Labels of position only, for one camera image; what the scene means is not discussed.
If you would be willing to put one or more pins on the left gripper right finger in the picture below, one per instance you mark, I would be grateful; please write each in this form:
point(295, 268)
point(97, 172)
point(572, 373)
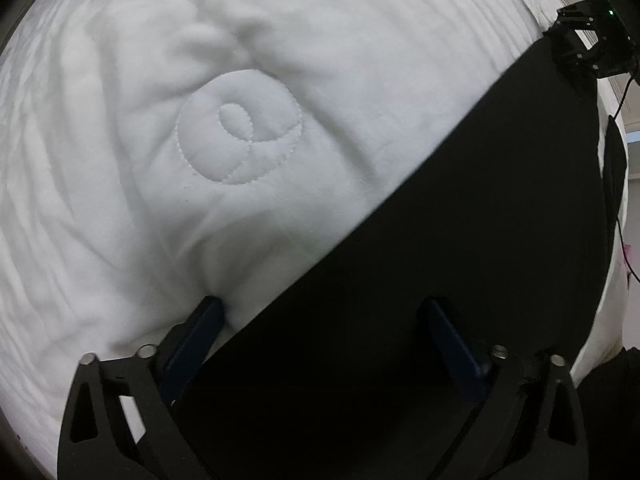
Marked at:
point(505, 406)

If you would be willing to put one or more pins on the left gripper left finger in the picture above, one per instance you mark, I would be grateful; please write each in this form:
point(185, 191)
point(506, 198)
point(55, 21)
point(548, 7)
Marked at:
point(117, 422)

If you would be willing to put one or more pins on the black pants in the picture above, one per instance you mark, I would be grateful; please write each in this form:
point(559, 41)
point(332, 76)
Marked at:
point(516, 207)

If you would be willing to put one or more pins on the white quilted duvet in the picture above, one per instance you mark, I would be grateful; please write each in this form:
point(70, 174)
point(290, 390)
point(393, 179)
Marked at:
point(156, 152)

